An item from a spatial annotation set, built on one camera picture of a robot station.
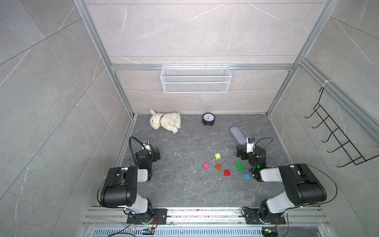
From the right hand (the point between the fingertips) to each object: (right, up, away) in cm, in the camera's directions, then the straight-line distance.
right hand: (245, 144), depth 94 cm
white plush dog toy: (-50, +15, +8) cm, 52 cm away
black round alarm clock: (-22, +18, +21) cm, 35 cm away
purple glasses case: (-2, +5, +9) cm, 11 cm away
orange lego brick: (-18, -13, -3) cm, 23 cm away
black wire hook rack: (+32, +5, -31) cm, 45 cm away
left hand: (-63, -2, +1) cm, 63 cm away
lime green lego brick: (-18, -8, +1) cm, 19 cm away
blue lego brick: (-2, -18, -9) cm, 20 cm away
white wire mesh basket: (-32, +45, +7) cm, 55 cm away
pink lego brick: (-26, -13, -4) cm, 29 cm away
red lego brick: (-13, -16, -6) cm, 22 cm away
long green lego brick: (-5, -13, -3) cm, 15 cm away
